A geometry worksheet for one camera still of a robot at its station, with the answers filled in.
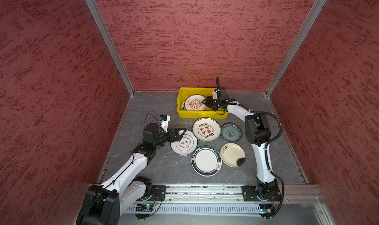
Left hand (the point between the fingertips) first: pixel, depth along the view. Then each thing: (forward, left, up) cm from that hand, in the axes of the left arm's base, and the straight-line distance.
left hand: (181, 132), depth 81 cm
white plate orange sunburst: (+32, -7, -11) cm, 35 cm away
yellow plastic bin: (+42, +2, -11) cm, 43 cm away
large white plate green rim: (-11, -15, -15) cm, 24 cm away
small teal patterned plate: (+8, -32, -15) cm, 36 cm away
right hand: (+26, -13, -7) cm, 30 cm away
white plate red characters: (+10, -16, -13) cm, 23 cm away
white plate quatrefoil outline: (-1, -3, -15) cm, 15 cm away
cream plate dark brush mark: (-7, -31, -15) cm, 35 cm away
